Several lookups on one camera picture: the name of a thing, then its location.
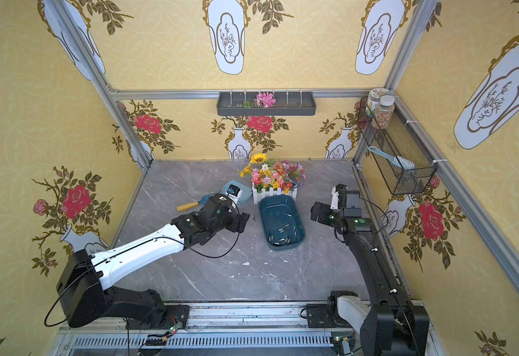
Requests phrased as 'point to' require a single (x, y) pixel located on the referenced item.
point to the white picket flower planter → (270, 178)
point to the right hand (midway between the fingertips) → (327, 210)
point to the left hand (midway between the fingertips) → (231, 208)
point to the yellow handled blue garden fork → (200, 202)
